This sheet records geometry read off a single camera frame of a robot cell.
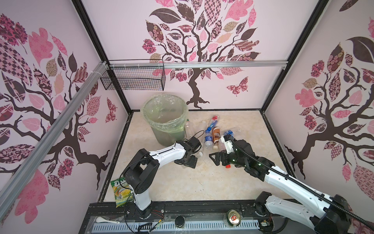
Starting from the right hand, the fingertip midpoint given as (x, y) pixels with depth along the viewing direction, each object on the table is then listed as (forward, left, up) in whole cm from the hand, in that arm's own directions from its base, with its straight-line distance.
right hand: (215, 152), depth 76 cm
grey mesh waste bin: (+18, +32, -12) cm, 38 cm away
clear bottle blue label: (+17, +1, -13) cm, 21 cm away
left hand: (0, +16, -15) cm, 22 cm away
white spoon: (-28, +59, -16) cm, 68 cm away
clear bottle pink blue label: (+33, -4, -12) cm, 35 cm away
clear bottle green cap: (+26, +15, -12) cm, 32 cm away
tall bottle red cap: (-1, -10, -17) cm, 20 cm away
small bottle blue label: (+22, -14, -12) cm, 29 cm away
